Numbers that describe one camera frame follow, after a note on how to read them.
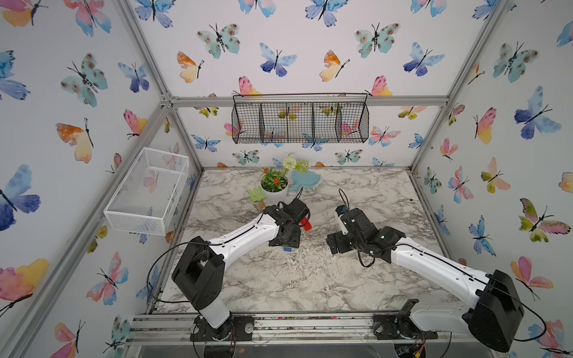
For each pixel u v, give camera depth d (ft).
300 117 3.22
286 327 2.47
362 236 1.97
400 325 2.15
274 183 3.14
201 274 1.42
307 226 3.21
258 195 3.63
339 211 2.41
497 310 1.31
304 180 3.76
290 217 2.03
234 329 2.39
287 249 2.99
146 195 2.72
